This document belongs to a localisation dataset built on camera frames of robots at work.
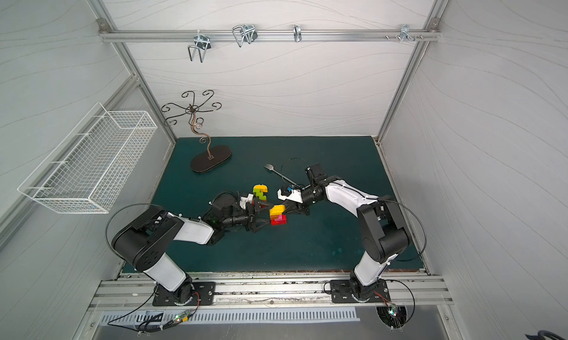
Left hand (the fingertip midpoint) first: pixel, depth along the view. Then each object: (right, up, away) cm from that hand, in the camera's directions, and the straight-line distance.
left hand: (272, 215), depth 82 cm
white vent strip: (-40, -31, -10) cm, 52 cm away
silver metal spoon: (-3, +17, +26) cm, 31 cm away
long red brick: (+1, -4, +6) cm, 7 cm away
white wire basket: (-57, +18, -13) cm, 61 cm away
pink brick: (+3, -2, +5) cm, 6 cm away
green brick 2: (-6, +5, +13) cm, 15 cm away
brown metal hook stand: (-36, +20, +27) cm, 49 cm away
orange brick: (0, -1, +2) cm, 2 cm away
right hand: (+5, +3, +5) cm, 7 cm away
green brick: (-7, +6, +14) cm, 17 cm away
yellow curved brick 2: (+2, +2, 0) cm, 3 cm away
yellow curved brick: (-6, +8, +17) cm, 20 cm away
